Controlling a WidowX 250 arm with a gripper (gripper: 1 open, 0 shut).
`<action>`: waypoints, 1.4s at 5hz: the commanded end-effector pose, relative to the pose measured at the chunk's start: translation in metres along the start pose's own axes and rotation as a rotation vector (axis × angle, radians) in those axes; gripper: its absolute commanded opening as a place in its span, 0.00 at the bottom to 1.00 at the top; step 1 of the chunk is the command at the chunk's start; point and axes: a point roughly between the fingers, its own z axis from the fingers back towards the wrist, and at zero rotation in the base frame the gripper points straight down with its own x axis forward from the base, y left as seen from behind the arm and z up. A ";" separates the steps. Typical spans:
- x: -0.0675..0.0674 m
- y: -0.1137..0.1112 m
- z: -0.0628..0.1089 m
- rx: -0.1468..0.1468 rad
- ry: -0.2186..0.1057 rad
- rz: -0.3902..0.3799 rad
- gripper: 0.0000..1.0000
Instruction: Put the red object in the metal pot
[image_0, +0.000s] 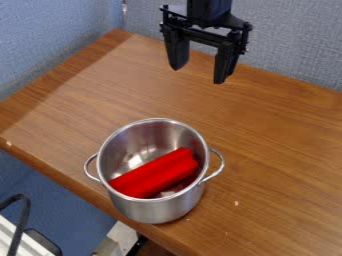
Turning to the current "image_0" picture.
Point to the metal pot with handles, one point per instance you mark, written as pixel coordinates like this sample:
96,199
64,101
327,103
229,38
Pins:
132,146

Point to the white device under table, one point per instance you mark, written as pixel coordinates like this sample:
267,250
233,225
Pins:
34,244

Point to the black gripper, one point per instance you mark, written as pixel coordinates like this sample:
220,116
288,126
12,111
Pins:
204,21

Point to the white table bracket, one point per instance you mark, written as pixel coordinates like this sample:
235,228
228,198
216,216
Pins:
121,242

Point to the red block object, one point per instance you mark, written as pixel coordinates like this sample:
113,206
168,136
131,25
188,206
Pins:
156,175

